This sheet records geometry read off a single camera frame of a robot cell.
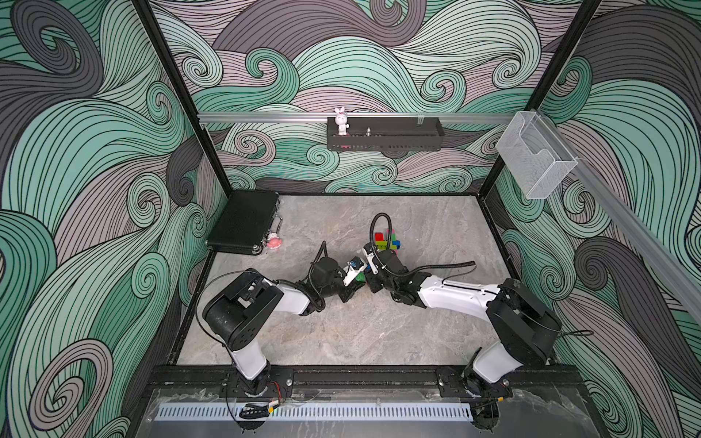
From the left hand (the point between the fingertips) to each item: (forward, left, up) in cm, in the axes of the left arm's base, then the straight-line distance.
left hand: (361, 275), depth 89 cm
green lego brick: (-5, +1, +8) cm, 10 cm away
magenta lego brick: (+23, -14, -5) cm, 27 cm away
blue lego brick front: (+16, -15, -4) cm, 22 cm away
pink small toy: (+15, +33, -2) cm, 36 cm away
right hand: (+1, -2, +1) cm, 2 cm away
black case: (+21, +44, +3) cm, 49 cm away
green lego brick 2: (+19, -13, -3) cm, 23 cm away
